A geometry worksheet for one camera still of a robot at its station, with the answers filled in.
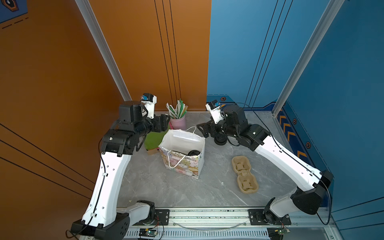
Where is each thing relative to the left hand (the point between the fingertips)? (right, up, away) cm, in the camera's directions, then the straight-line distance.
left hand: (163, 114), depth 65 cm
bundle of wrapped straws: (+3, +4, +35) cm, 35 cm away
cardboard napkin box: (-13, -22, +29) cm, 39 cm away
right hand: (+18, -3, +5) cm, 18 cm away
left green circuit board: (-9, -56, +6) cm, 57 cm away
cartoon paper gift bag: (+6, -21, +27) cm, 34 cm away
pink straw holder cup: (+1, -4, +38) cm, 38 cm away
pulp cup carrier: (+43, -37, +18) cm, 59 cm away
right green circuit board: (+55, -54, +5) cm, 77 cm away
